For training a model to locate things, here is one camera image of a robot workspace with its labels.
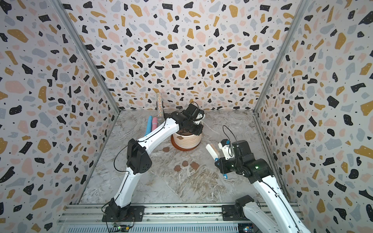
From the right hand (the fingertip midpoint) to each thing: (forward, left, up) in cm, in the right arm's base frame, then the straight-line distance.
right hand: (216, 163), depth 72 cm
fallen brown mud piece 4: (+17, +31, -15) cm, 38 cm away
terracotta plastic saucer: (+21, +27, -15) cm, 38 cm away
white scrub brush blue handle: (+4, +1, +2) cm, 4 cm away
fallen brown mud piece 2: (+9, +18, -19) cm, 27 cm away
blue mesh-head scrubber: (+34, +47, -15) cm, 60 cm away
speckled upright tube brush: (+42, +37, +1) cm, 56 cm away
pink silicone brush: (+39, +43, -14) cm, 60 cm away
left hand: (+22, +6, -2) cm, 23 cm away
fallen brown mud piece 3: (+8, +12, -20) cm, 24 cm away
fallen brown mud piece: (+5, +22, -19) cm, 30 cm away
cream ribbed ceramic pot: (+18, +16, -7) cm, 25 cm away
